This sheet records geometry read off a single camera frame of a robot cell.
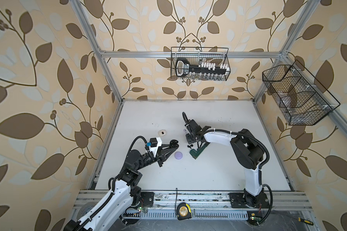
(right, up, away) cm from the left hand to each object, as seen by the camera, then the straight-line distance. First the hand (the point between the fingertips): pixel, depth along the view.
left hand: (174, 148), depth 68 cm
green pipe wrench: (+12, -9, +22) cm, 26 cm away
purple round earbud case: (+2, -10, +22) cm, 24 cm away
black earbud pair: (+9, -5, +26) cm, 28 cm away
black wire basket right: (+66, +24, +4) cm, 70 cm away
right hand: (+10, 0, +29) cm, 31 cm away
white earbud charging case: (-9, +3, +31) cm, 32 cm away
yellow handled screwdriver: (+61, -34, 0) cm, 70 cm away
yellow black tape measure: (+4, -31, 0) cm, 31 cm away
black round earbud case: (0, +2, +1) cm, 2 cm away
